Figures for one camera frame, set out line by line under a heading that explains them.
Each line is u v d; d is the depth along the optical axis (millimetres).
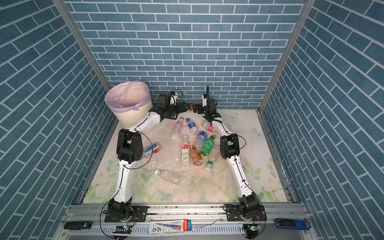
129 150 609
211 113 963
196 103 1170
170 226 695
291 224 667
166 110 822
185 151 911
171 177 859
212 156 917
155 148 932
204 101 1048
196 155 893
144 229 706
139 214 741
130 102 1014
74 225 678
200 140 1014
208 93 1050
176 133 1003
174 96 935
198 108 1050
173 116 1153
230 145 772
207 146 946
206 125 1071
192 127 1046
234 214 735
